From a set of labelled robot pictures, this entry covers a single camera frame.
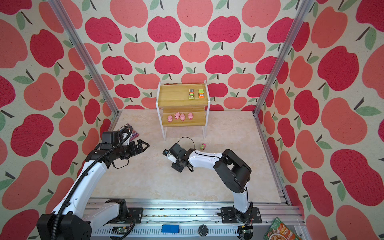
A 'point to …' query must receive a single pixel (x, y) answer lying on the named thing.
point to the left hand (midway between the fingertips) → (145, 148)
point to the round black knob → (203, 230)
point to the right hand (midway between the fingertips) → (179, 161)
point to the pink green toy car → (202, 146)
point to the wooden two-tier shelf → (183, 105)
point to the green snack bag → (278, 230)
